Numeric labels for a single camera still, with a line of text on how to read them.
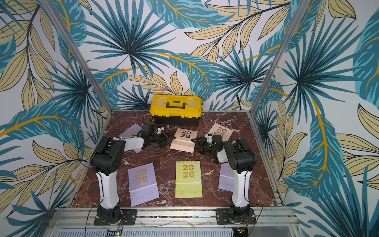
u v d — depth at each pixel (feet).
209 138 3.19
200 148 2.97
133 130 3.50
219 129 3.54
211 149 2.86
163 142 2.95
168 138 2.95
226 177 2.84
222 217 2.42
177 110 3.22
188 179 2.81
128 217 2.41
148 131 2.69
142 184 2.74
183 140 3.19
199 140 2.96
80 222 2.44
